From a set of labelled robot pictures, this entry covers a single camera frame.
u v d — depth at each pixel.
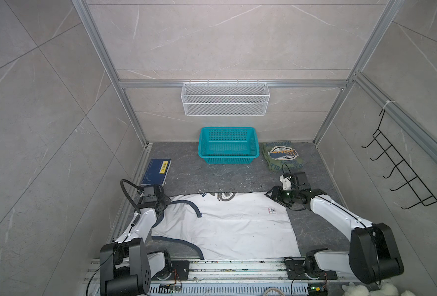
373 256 0.40
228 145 1.18
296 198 0.65
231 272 0.75
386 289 0.67
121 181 0.68
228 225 0.86
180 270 0.73
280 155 1.09
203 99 1.01
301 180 0.69
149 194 0.68
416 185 0.62
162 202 0.81
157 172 1.04
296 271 0.73
